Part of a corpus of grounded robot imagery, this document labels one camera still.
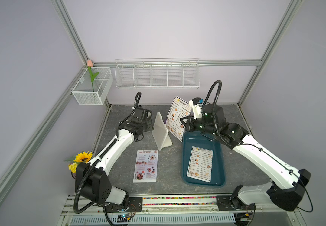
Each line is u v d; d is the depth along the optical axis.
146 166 0.87
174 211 0.72
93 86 0.89
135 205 0.74
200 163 0.87
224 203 0.74
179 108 0.69
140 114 0.62
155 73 0.99
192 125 0.59
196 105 0.58
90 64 0.90
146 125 0.75
